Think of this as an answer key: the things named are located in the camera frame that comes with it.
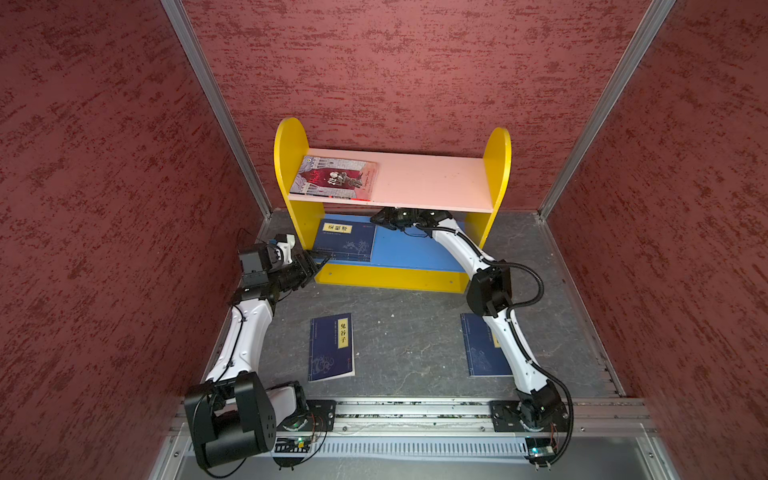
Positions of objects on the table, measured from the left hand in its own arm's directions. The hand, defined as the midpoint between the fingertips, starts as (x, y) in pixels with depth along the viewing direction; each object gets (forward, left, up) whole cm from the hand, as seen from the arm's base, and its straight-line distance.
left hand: (327, 266), depth 80 cm
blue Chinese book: (+12, -4, -4) cm, 13 cm away
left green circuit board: (-39, +6, -20) cm, 44 cm away
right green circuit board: (-39, -55, -20) cm, 71 cm away
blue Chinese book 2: (-16, 0, -20) cm, 25 cm away
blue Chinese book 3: (-17, -45, -19) cm, 52 cm away
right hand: (+19, -11, -3) cm, 22 cm away
